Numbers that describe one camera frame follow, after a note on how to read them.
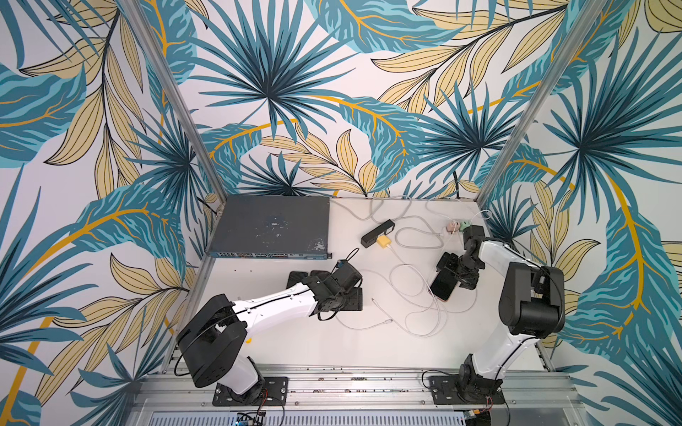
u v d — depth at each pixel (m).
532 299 0.50
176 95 0.84
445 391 0.73
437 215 1.13
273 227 1.03
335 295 0.64
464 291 0.89
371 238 1.03
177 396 0.75
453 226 1.01
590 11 0.68
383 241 1.05
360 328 0.86
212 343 0.42
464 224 1.03
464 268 0.81
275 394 0.73
